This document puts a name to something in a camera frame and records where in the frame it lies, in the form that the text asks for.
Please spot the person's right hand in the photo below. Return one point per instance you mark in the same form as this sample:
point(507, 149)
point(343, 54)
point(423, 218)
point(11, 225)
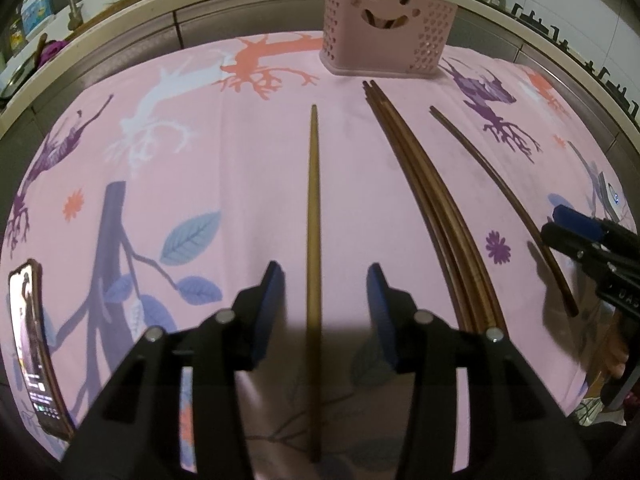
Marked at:
point(617, 357)

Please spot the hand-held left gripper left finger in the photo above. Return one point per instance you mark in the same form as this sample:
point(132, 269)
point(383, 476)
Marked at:
point(267, 300)

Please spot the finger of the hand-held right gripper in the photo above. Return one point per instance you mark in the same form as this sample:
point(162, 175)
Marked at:
point(570, 245)
point(577, 220)

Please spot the yellow dish soap bottle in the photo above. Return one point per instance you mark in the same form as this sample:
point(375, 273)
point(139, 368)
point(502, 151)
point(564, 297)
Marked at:
point(15, 37)

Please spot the pink printed tablecloth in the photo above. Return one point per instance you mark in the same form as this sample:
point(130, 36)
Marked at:
point(225, 160)

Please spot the smartphone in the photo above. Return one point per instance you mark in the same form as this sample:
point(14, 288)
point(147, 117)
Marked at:
point(35, 360)

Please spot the dark brown chopstick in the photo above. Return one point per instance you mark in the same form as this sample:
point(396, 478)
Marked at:
point(500, 178)

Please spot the small white device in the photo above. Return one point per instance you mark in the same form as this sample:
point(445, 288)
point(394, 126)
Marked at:
point(612, 197)

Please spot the bundle of wooden chopsticks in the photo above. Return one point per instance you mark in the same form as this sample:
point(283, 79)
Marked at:
point(460, 260)

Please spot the dark pan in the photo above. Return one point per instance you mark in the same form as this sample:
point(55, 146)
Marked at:
point(15, 80)

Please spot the light olive chopstick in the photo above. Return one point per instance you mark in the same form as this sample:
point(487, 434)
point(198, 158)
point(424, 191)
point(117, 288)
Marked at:
point(313, 210)

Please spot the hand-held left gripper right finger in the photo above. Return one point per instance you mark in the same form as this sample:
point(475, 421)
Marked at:
point(382, 305)

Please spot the black gas stove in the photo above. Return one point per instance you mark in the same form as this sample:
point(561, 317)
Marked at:
point(550, 30)

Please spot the blue label detergent jug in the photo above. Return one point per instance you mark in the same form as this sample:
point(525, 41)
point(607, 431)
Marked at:
point(35, 12)

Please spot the pink plastic utensil holder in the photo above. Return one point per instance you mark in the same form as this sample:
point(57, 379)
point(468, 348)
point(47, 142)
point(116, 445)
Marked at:
point(350, 35)

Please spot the purple cloth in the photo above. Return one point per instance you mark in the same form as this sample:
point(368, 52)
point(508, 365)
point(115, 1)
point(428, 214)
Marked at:
point(50, 52)

